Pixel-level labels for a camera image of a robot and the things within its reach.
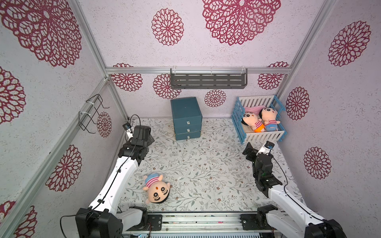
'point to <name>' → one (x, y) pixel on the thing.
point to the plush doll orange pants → (257, 125)
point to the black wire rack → (93, 105)
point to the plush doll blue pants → (268, 116)
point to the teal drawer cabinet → (187, 113)
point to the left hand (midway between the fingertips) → (140, 139)
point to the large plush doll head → (158, 190)
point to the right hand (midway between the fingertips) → (257, 148)
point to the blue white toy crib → (253, 104)
